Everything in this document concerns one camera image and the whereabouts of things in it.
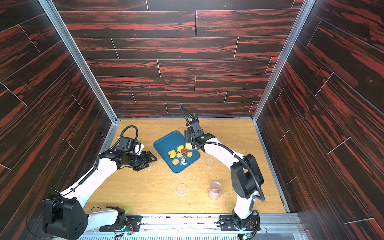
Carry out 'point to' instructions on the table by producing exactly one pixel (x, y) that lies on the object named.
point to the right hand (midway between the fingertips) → (192, 132)
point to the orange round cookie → (189, 154)
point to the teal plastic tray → (170, 142)
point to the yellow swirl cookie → (179, 155)
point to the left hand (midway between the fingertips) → (154, 161)
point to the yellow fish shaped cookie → (180, 148)
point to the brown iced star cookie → (184, 151)
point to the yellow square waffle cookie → (172, 153)
